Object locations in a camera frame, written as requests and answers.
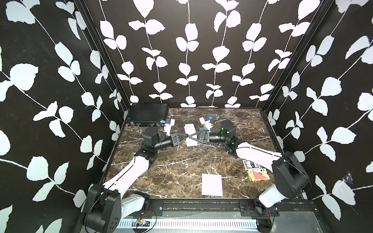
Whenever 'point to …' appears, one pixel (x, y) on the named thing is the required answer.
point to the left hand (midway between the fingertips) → (188, 135)
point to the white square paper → (211, 185)
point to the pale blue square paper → (189, 129)
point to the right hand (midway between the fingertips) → (191, 138)
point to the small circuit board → (143, 223)
